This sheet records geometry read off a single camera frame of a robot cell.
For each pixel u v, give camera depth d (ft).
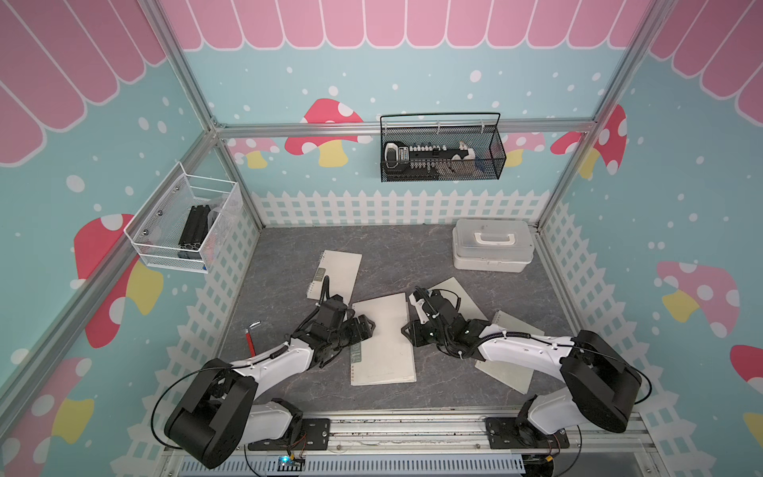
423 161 2.87
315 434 2.44
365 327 2.64
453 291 2.54
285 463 2.39
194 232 2.29
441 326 2.16
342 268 3.57
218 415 1.37
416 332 2.44
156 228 2.25
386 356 2.80
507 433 2.42
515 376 2.72
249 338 2.99
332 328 2.27
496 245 3.25
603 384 1.42
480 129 2.94
